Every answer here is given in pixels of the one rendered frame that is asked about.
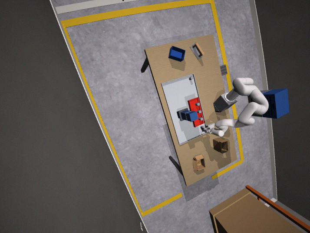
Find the blue open box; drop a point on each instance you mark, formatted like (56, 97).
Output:
(176, 54)

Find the sanding float with wooden handle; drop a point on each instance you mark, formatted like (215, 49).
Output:
(197, 50)

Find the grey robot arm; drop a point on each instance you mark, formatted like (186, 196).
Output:
(259, 106)

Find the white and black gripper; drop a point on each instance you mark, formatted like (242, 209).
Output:
(206, 129)

